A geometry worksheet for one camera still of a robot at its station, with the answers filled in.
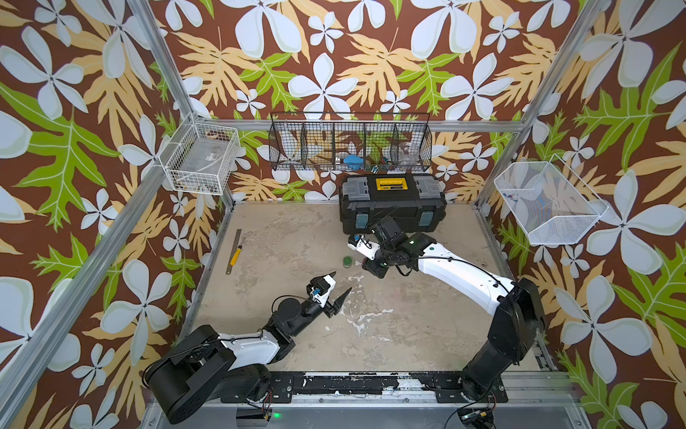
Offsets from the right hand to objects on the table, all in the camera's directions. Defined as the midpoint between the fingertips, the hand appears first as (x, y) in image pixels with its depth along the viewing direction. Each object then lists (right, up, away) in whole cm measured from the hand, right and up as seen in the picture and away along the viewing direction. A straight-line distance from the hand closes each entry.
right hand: (365, 259), depth 85 cm
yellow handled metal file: (-49, 0, +18) cm, 52 cm away
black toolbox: (+20, +20, +13) cm, 31 cm away
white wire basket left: (-54, +34, +1) cm, 64 cm away
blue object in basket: (-3, +34, +9) cm, 35 cm away
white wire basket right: (+58, +18, -3) cm, 61 cm away
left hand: (-8, -4, -7) cm, 11 cm away
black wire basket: (-6, +42, +12) cm, 44 cm away
